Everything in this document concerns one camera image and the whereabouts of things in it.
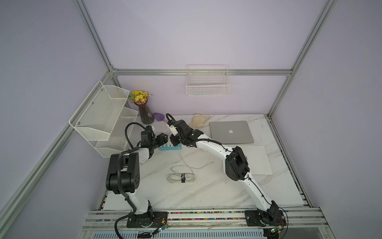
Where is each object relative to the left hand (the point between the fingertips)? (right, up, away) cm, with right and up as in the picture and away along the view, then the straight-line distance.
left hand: (164, 139), depth 99 cm
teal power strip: (+4, -5, 0) cm, 7 cm away
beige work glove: (+23, +13, +18) cm, 32 cm away
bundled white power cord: (+13, -20, -13) cm, 27 cm away
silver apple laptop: (+48, +4, +11) cm, 50 cm away
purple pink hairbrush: (-8, +16, +19) cm, 26 cm away
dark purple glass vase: (-16, +17, +12) cm, 27 cm away
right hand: (+7, +1, -4) cm, 8 cm away
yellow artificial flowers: (-16, +28, -1) cm, 33 cm away
